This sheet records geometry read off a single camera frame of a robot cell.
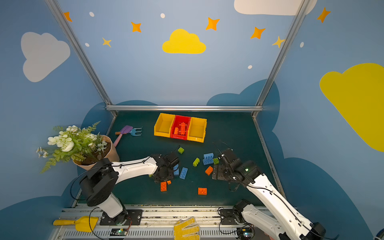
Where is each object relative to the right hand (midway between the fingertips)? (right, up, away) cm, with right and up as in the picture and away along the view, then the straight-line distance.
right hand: (222, 171), depth 75 cm
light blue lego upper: (-4, +4, +21) cm, 22 cm away
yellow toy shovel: (-68, -24, -4) cm, 73 cm away
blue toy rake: (-59, +20, +35) cm, 72 cm away
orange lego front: (-10, -13, +8) cm, 18 cm away
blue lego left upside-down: (-21, -6, +16) cm, 27 cm away
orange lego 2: (-5, -4, +16) cm, 17 cm away
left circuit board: (-51, -28, -4) cm, 58 cm away
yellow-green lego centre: (-13, +1, +18) cm, 22 cm away
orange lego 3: (-32, -11, +10) cm, 35 cm away
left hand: (-28, -8, +12) cm, 32 cm away
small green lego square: (0, +1, +19) cm, 19 cm away
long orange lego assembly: (-23, +22, +36) cm, 48 cm away
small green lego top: (-23, +7, +23) cm, 33 cm away
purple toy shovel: (-65, +21, +34) cm, 76 cm away
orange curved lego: (-29, -9, +10) cm, 32 cm away
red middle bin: (-26, +28, +34) cm, 51 cm away
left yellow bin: (-37, +24, +35) cm, 56 cm away
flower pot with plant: (-69, +13, -2) cm, 70 cm away
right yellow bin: (-12, +21, +34) cm, 41 cm away
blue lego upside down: (-6, +1, +19) cm, 20 cm away
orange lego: (-28, +20, +33) cm, 47 cm away
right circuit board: (+10, -29, -3) cm, 31 cm away
